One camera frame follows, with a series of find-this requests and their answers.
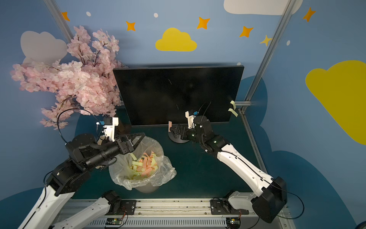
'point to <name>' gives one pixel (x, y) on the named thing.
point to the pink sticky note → (169, 125)
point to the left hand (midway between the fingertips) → (140, 132)
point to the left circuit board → (114, 221)
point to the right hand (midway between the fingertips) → (177, 128)
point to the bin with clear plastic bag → (145, 169)
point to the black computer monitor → (162, 96)
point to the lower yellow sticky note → (233, 112)
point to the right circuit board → (233, 223)
